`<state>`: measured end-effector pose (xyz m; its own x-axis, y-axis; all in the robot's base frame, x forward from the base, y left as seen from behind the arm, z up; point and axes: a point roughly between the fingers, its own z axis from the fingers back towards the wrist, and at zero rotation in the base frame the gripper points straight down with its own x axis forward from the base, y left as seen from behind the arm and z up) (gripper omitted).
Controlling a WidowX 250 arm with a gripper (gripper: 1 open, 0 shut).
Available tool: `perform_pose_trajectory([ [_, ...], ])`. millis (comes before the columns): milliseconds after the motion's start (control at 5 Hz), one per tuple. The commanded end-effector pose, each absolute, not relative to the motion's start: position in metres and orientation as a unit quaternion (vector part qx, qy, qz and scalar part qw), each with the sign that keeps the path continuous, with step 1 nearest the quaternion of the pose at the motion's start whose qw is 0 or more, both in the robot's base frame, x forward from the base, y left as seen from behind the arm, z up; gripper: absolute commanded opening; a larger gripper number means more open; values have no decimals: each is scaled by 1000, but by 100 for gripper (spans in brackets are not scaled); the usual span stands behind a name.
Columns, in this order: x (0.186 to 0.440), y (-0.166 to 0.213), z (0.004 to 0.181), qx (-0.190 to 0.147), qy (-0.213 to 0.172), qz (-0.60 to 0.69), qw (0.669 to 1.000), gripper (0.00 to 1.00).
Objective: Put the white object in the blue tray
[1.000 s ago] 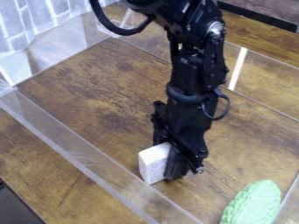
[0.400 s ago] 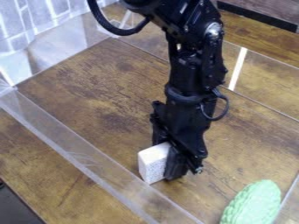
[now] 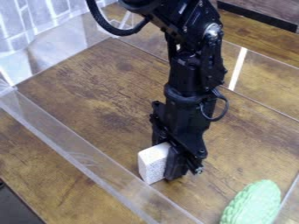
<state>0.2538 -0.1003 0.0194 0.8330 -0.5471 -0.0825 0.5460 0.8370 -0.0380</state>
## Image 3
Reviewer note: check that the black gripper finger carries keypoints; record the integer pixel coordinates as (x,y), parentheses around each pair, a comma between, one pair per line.
(158,133)
(180,161)

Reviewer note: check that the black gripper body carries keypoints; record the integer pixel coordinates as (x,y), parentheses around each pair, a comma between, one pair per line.
(185,116)

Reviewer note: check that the white sponge block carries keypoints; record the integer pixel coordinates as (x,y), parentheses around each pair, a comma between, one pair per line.
(150,163)

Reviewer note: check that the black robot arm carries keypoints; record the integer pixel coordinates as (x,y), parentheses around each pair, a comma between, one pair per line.
(190,25)

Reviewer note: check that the green knitted object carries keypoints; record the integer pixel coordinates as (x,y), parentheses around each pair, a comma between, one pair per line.
(255,205)

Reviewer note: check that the clear acrylic enclosure wall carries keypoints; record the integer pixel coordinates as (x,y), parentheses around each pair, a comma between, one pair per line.
(77,123)

